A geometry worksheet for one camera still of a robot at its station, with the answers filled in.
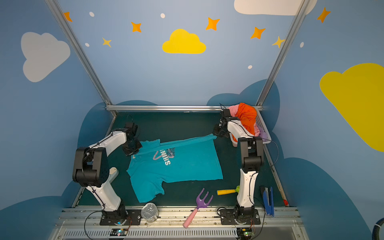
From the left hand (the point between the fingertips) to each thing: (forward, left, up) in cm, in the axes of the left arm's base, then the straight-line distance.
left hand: (139, 150), depth 95 cm
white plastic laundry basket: (+14, -83, +5) cm, 84 cm away
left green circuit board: (-43, +1, -4) cm, 43 cm away
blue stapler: (-27, -76, -3) cm, 81 cm away
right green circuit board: (-42, -60, -5) cm, 74 cm away
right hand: (+14, -51, +3) cm, 53 cm away
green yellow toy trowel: (-24, -53, -3) cm, 58 cm away
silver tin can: (-35, -14, +1) cm, 38 cm away
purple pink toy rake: (-30, -39, -4) cm, 49 cm away
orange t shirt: (+26, -74, +7) cm, 79 cm away
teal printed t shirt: (-3, -35, -4) cm, 35 cm away
